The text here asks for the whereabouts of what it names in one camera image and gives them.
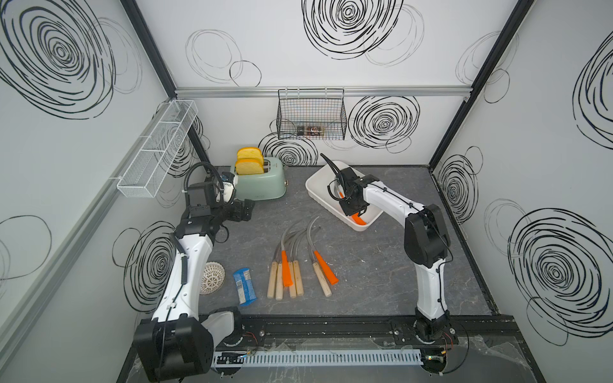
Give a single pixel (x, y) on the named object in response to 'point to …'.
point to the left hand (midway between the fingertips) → (239, 199)
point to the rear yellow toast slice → (249, 152)
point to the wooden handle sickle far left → (273, 275)
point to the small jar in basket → (314, 130)
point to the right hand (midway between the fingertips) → (354, 207)
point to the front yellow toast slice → (249, 166)
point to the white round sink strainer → (213, 278)
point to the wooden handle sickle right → (318, 270)
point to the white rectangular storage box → (317, 187)
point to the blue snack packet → (245, 286)
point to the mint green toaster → (271, 183)
